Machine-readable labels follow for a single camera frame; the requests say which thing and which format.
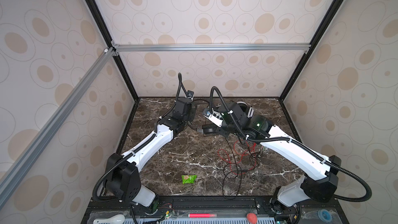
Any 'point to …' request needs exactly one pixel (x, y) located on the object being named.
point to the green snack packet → (188, 179)
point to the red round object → (252, 218)
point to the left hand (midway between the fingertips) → (192, 103)
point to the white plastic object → (117, 219)
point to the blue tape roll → (325, 215)
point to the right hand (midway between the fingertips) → (218, 118)
